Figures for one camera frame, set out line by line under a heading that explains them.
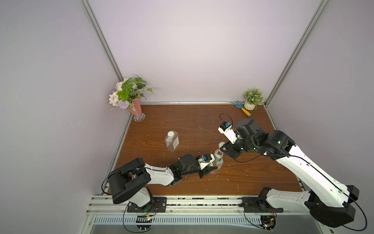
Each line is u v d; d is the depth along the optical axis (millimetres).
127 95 835
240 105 1179
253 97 1064
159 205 731
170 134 835
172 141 875
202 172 696
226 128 567
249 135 474
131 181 443
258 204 652
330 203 376
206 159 659
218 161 705
